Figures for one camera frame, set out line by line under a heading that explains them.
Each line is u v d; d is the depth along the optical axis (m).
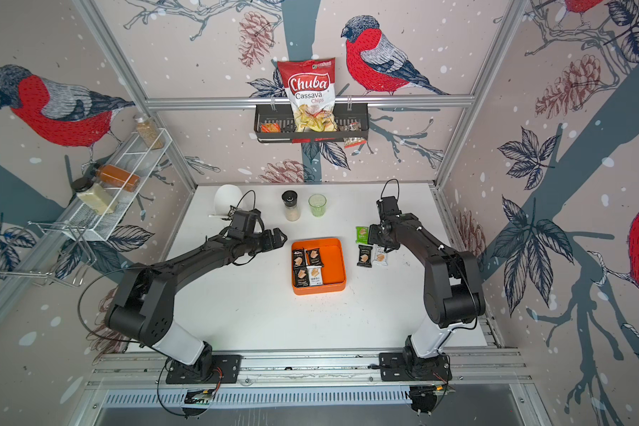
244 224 0.73
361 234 1.03
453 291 0.46
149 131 0.85
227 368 0.73
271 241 0.82
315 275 0.90
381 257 0.95
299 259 0.93
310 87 0.81
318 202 1.10
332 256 0.97
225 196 0.99
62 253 0.66
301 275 0.90
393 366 0.73
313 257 0.95
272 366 0.75
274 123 0.93
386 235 0.71
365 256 0.95
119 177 0.73
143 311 0.45
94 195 0.65
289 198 1.01
